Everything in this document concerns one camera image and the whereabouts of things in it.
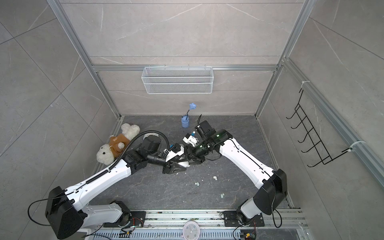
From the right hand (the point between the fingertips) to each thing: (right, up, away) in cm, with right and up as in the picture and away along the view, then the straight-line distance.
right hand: (182, 161), depth 69 cm
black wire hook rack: (+59, +4, -9) cm, 60 cm away
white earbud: (+18, -14, +19) cm, 30 cm away
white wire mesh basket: (-6, +49, +32) cm, 59 cm away
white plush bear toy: (-48, -1, +21) cm, 53 cm away
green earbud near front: (+21, -22, +12) cm, 32 cm away
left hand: (+1, -1, +1) cm, 2 cm away
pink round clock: (+4, -33, 0) cm, 33 cm away
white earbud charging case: (+2, -1, -2) cm, 3 cm away
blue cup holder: (-2, +20, +41) cm, 45 cm away
